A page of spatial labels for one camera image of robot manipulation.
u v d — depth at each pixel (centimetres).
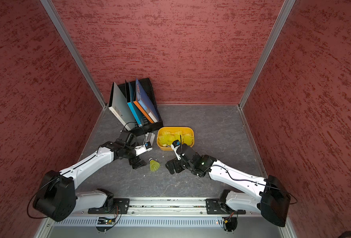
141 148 75
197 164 58
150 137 100
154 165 87
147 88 105
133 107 83
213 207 74
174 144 70
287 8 71
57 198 41
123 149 64
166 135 93
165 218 71
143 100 85
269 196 40
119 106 93
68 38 82
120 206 76
